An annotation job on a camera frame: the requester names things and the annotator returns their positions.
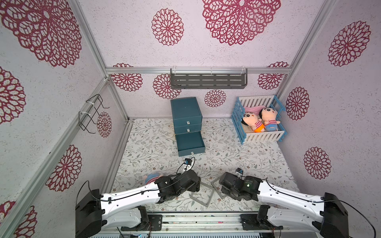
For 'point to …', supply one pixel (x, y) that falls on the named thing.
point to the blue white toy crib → (253, 104)
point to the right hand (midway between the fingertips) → (225, 191)
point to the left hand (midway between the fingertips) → (194, 179)
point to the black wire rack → (89, 114)
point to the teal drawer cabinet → (187, 122)
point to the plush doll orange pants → (252, 120)
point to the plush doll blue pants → (269, 115)
